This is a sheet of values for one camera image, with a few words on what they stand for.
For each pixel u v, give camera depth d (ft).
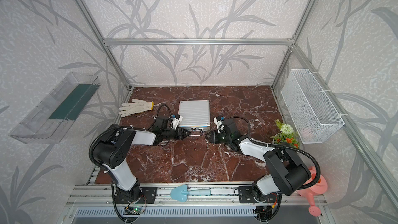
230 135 2.27
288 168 1.42
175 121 2.92
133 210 2.32
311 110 2.06
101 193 2.48
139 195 2.36
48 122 2.11
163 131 2.58
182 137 2.78
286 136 2.49
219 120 2.66
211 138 2.58
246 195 2.40
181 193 2.37
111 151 1.58
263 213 2.37
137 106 3.55
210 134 2.62
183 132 2.86
